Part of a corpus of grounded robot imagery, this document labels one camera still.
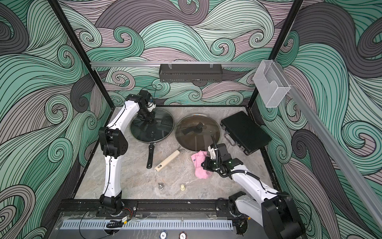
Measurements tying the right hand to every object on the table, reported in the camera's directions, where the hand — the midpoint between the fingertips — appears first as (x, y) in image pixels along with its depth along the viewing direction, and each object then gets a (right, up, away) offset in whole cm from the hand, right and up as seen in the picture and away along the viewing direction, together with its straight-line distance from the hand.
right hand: (200, 165), depth 83 cm
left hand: (-32, +27, +13) cm, 44 cm away
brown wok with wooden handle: (-22, +2, -7) cm, 23 cm away
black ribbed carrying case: (+30, +19, +17) cm, 39 cm away
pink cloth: (-2, +3, +1) cm, 4 cm away
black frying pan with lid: (-29, +7, +3) cm, 30 cm away
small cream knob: (-10, -11, -5) cm, 16 cm away
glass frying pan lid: (-30, +17, +17) cm, 38 cm away
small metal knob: (-22, -9, -6) cm, 24 cm away
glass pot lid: (-2, +18, +9) cm, 20 cm away
